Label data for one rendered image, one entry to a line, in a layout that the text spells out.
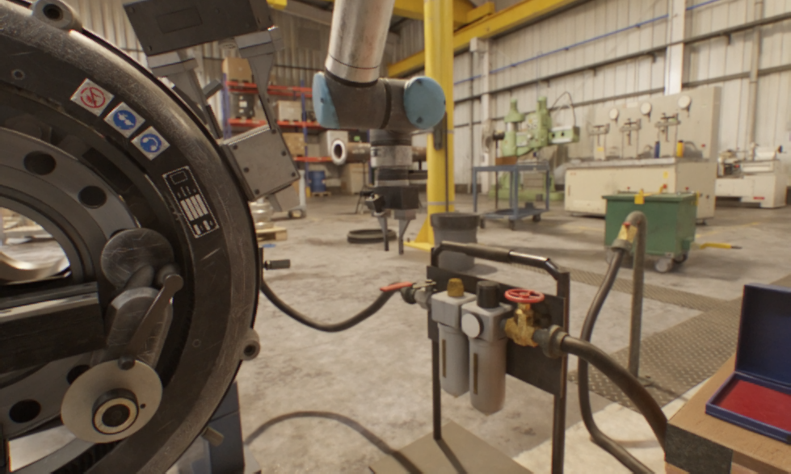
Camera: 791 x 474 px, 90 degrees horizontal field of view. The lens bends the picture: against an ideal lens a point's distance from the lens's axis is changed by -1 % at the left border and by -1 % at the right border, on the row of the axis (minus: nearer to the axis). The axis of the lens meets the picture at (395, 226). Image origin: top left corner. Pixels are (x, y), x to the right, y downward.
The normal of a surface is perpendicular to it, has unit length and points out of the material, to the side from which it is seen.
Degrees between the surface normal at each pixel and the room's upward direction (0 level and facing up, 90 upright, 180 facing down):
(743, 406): 0
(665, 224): 90
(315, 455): 0
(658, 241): 90
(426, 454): 0
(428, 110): 90
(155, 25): 114
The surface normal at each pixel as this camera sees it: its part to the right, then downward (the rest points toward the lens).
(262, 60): -0.08, 0.52
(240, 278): 0.80, 0.07
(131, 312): 0.61, 0.08
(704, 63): -0.86, 0.09
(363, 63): 0.35, 0.72
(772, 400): -0.03, -0.99
